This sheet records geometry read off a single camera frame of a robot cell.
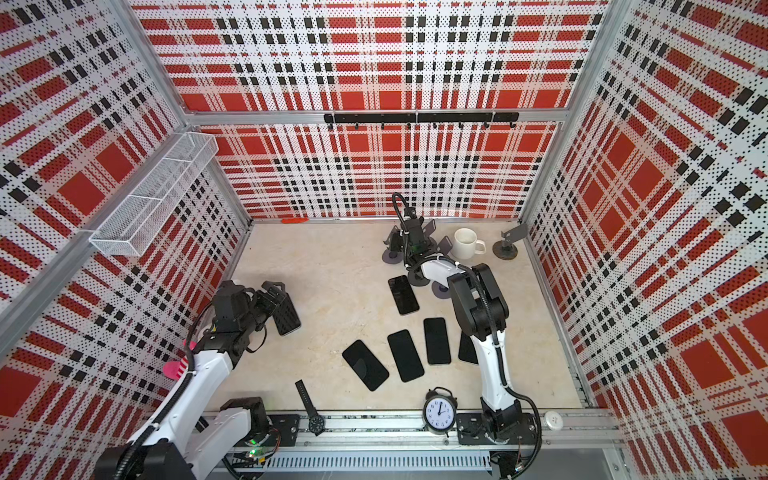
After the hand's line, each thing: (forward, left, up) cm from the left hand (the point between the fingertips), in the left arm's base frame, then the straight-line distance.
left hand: (279, 298), depth 84 cm
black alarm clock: (-27, -44, -11) cm, 53 cm away
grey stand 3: (+10, -48, -13) cm, 51 cm away
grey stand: (+17, -33, +3) cm, 38 cm away
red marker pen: (+47, +11, -15) cm, 51 cm away
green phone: (-7, -46, -14) cm, 48 cm away
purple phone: (-1, +1, -11) cm, 11 cm away
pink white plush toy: (-17, +25, -7) cm, 31 cm away
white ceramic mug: (+24, -58, -5) cm, 63 cm away
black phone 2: (-12, -36, -14) cm, 40 cm away
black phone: (+9, -36, -14) cm, 40 cm away
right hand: (+27, -34, -1) cm, 43 cm away
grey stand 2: (+16, -40, -13) cm, 45 cm away
